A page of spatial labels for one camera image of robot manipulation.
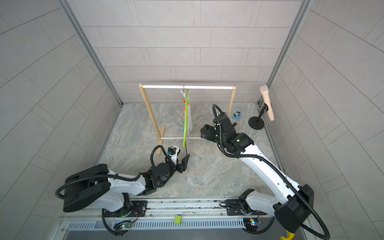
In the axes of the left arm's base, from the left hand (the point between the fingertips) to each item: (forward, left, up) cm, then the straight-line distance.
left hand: (188, 153), depth 80 cm
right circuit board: (-30, -30, -10) cm, 44 cm away
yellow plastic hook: (-34, -45, -6) cm, 57 cm away
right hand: (+6, -8, +12) cm, 16 cm away
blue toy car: (+34, -34, -8) cm, 49 cm away
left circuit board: (-31, +28, -7) cm, 42 cm away
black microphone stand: (+26, -46, -7) cm, 54 cm away
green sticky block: (-29, +4, -8) cm, 30 cm away
